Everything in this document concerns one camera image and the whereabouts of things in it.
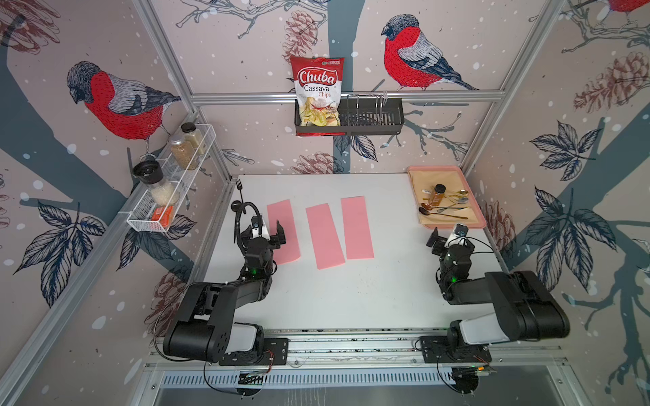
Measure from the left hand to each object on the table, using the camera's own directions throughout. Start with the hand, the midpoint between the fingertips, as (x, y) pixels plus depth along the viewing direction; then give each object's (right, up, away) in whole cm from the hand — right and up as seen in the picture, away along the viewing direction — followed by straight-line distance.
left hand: (269, 218), depth 88 cm
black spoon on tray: (+63, +1, +18) cm, 65 cm away
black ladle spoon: (-20, +3, +22) cm, 30 cm away
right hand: (+65, -4, +2) cm, 65 cm away
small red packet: (-22, +2, -22) cm, 31 cm away
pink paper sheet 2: (+33, -9, +13) cm, 36 cm away
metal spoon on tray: (+81, +10, +24) cm, 85 cm away
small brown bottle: (+67, +9, +16) cm, 69 cm away
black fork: (-22, +12, +30) cm, 39 cm away
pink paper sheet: (+1, +1, +20) cm, 20 cm away
